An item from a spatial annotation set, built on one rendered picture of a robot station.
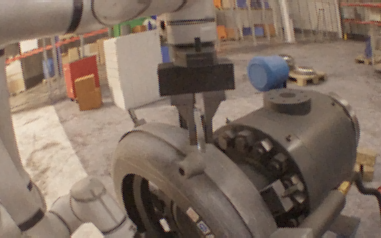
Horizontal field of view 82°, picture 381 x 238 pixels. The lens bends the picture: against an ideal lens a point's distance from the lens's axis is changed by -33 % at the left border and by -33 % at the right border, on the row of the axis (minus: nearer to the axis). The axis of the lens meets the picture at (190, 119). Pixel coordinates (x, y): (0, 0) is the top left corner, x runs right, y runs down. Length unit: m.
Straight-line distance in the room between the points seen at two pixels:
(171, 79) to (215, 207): 0.26
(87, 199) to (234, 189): 0.31
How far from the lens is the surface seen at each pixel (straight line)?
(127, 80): 4.58
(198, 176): 0.63
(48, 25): 0.47
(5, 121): 0.82
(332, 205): 0.72
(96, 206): 0.62
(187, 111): 0.56
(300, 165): 0.90
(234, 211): 0.61
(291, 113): 1.05
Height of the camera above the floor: 1.24
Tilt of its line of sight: 19 degrees down
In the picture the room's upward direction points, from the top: 8 degrees counter-clockwise
